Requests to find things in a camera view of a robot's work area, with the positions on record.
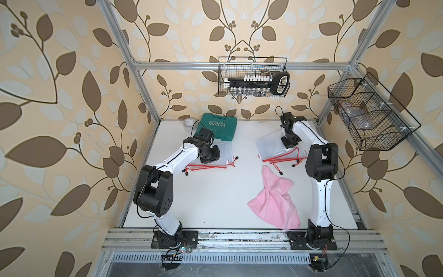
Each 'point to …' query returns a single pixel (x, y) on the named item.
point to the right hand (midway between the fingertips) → (294, 144)
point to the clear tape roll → (190, 125)
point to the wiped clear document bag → (271, 149)
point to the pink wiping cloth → (274, 204)
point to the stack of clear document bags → (225, 158)
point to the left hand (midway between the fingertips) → (216, 155)
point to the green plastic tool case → (224, 128)
